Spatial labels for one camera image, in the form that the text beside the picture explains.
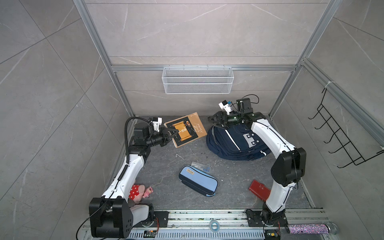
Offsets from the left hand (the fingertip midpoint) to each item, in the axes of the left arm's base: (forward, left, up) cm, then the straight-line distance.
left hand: (178, 129), depth 74 cm
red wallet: (-24, -44, -28) cm, 57 cm away
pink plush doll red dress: (-23, +23, -24) cm, 40 cm away
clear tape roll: (-39, -19, -28) cm, 51 cm away
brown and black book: (+4, -6, -4) cm, 8 cm away
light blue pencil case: (-18, -10, -24) cm, 32 cm away
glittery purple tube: (-42, -70, -24) cm, 85 cm away
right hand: (+6, -18, -2) cm, 19 cm away
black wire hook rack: (-20, -74, +4) cm, 77 cm away
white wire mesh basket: (+42, -12, +1) cm, 44 cm away
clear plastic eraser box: (-9, -13, -28) cm, 32 cm away
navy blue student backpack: (+5, -37, -22) cm, 44 cm away
